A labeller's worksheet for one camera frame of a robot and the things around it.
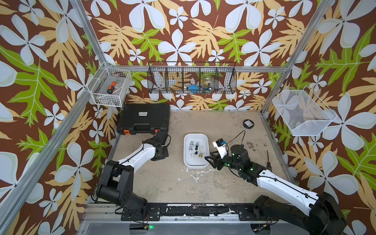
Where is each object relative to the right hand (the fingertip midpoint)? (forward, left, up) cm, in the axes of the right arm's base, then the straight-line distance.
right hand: (207, 155), depth 78 cm
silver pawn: (+12, +9, -14) cm, 20 cm away
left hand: (+7, +26, -11) cm, 29 cm away
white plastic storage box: (+13, +5, -12) cm, 18 cm away
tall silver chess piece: (+15, +8, -13) cm, 22 cm away
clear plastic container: (+44, -3, +16) cm, 47 cm away
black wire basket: (+50, +8, +16) cm, 53 cm away
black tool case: (+35, +44, -9) cm, 56 cm away
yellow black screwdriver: (0, -40, -14) cm, 42 cm away
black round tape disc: (+34, -36, -14) cm, 52 cm away
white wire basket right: (+19, -55, +12) cm, 59 cm away
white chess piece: (+11, +2, -14) cm, 18 cm away
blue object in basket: (+42, +6, +13) cm, 44 cm away
